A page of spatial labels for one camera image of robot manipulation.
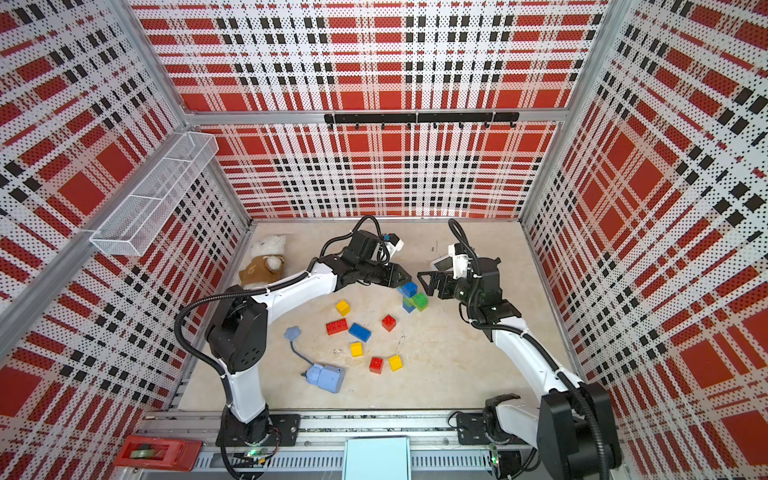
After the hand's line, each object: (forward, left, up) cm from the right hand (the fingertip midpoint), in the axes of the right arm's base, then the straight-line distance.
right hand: (433, 275), depth 82 cm
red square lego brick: (-20, +16, -16) cm, 30 cm away
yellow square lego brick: (-15, +22, -17) cm, 32 cm away
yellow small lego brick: (-18, +11, -17) cm, 27 cm away
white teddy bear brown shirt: (+10, +51, -6) cm, 53 cm away
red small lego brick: (-7, +13, -15) cm, 21 cm away
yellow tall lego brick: (-2, +28, -15) cm, 32 cm away
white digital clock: (+17, -6, -17) cm, 25 cm away
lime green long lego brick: (-4, +3, -8) cm, 10 cm away
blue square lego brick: (-1, +7, -6) cm, 9 cm away
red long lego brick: (-7, +29, -17) cm, 34 cm away
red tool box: (-40, +63, -10) cm, 75 cm away
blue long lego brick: (-9, +22, -17) cm, 30 cm away
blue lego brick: (-2, +7, -15) cm, 17 cm away
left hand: (+1, +6, -3) cm, 7 cm away
